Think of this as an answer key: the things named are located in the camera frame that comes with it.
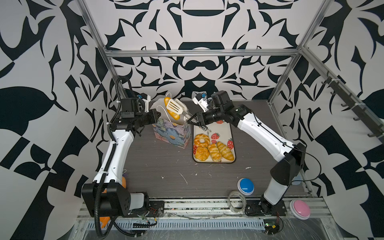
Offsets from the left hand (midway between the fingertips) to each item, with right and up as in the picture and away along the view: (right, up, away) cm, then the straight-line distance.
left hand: (159, 111), depth 77 cm
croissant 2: (+30, -24, +12) cm, 40 cm away
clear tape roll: (+42, -44, -3) cm, 61 cm away
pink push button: (+68, -47, -4) cm, 83 cm away
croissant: (+8, -2, -1) cm, 9 cm away
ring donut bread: (+20, -18, +19) cm, 33 cm away
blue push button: (+45, -39, +2) cm, 59 cm away
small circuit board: (+54, -54, -6) cm, 77 cm away
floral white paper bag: (+9, -11, +5) cm, 15 cm away
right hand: (+16, -5, -5) cm, 17 cm away
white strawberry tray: (+36, -13, +25) cm, 46 cm away
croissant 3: (+36, -23, +12) cm, 45 cm away
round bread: (+22, -24, +12) cm, 35 cm away
